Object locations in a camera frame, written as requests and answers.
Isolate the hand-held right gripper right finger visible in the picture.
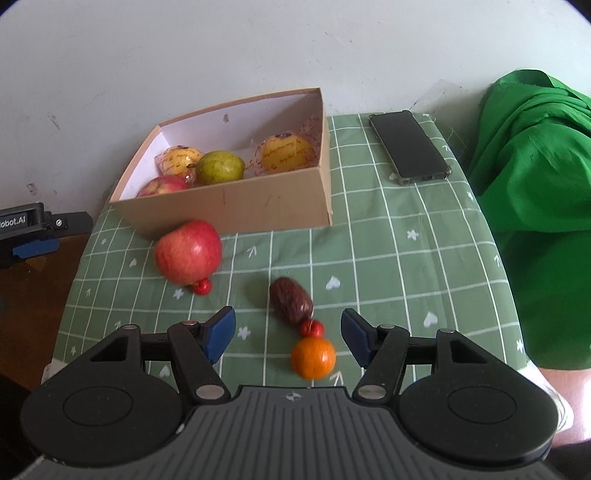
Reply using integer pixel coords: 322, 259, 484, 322
341, 308, 497, 406

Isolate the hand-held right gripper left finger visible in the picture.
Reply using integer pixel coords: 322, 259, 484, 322
85, 305, 237, 406

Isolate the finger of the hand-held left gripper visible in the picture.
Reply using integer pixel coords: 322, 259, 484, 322
13, 211, 94, 259

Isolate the small orange mandarin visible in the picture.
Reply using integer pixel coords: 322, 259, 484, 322
291, 337, 337, 380

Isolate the brown dried date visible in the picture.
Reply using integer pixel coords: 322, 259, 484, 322
269, 277, 315, 324

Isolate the deep red apple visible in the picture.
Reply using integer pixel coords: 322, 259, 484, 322
154, 220, 223, 286

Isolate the cardboard box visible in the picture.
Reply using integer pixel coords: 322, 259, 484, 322
108, 87, 334, 241

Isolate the red yellow apple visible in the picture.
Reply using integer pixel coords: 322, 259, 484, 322
136, 174, 191, 198

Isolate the yellow pear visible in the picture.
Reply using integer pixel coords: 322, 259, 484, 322
154, 145, 205, 178
245, 115, 324, 178

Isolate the green pear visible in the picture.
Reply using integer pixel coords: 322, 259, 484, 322
195, 150, 245, 185

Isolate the green checkered tablecloth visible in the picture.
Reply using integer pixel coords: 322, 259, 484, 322
44, 112, 575, 435

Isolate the black smartphone in clear case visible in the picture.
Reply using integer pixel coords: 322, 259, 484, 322
368, 110, 452, 186

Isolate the green cloth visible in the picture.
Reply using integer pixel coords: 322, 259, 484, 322
466, 69, 591, 371

